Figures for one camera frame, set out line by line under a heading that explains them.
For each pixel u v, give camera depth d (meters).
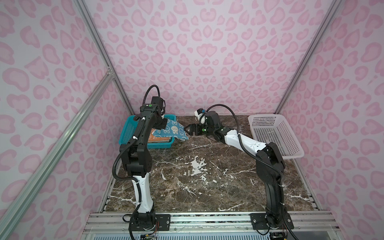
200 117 0.78
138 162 0.55
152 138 1.02
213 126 0.72
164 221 0.74
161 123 0.83
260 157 0.50
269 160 0.55
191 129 0.79
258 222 0.73
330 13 0.71
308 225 0.73
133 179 0.56
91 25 0.74
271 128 1.10
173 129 0.96
